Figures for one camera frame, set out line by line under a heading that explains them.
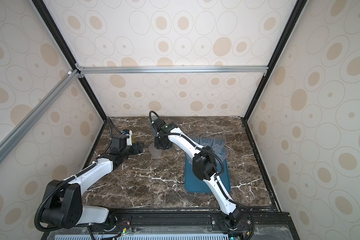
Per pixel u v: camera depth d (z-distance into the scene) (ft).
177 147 3.26
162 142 2.61
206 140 3.34
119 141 2.21
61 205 1.37
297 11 2.26
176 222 2.45
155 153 3.25
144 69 6.04
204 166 1.94
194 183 2.11
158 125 2.46
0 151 1.70
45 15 2.28
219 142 3.29
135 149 2.61
